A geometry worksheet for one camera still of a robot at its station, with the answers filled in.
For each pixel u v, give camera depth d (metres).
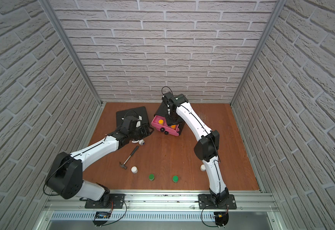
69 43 0.84
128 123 0.67
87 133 1.06
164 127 0.85
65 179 0.43
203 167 0.83
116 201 0.73
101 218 0.72
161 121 0.88
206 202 0.74
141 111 1.14
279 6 0.69
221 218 0.70
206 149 0.55
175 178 0.80
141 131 0.76
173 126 0.85
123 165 0.85
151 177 0.79
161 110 0.97
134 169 0.81
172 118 0.74
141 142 0.92
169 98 0.69
